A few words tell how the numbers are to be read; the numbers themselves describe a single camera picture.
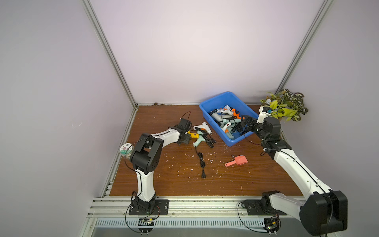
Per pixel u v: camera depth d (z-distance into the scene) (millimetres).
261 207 709
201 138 975
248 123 711
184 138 775
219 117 1036
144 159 511
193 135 980
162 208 726
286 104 918
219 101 1128
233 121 1009
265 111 682
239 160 895
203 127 1042
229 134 973
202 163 892
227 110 1092
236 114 1073
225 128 975
